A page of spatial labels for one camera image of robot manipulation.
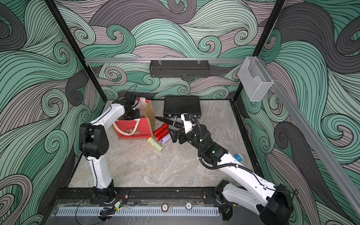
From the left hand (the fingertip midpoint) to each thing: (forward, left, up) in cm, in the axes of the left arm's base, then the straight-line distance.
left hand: (135, 115), depth 96 cm
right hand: (-20, -28, +16) cm, 38 cm away
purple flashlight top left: (-14, -21, -8) cm, 27 cm away
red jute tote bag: (-14, -8, +5) cm, 17 cm away
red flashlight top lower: (-11, -17, -8) cm, 22 cm away
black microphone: (-1, -27, -8) cm, 28 cm away
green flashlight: (-18, -15, -10) cm, 25 cm away
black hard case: (+20, -27, -11) cm, 35 cm away
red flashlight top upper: (-7, -19, -9) cm, 22 cm away
